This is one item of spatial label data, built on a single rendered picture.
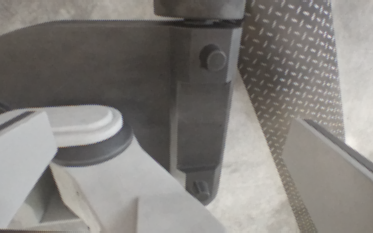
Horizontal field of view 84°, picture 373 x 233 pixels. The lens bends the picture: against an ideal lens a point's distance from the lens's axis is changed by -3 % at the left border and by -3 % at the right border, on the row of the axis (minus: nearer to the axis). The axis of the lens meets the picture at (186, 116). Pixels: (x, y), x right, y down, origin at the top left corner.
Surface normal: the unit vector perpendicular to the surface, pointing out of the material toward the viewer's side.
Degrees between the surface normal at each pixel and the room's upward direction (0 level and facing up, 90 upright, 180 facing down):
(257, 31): 23
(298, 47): 0
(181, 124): 0
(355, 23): 0
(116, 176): 90
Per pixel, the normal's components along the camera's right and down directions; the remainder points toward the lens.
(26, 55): 0.20, 0.47
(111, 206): 0.04, -0.88
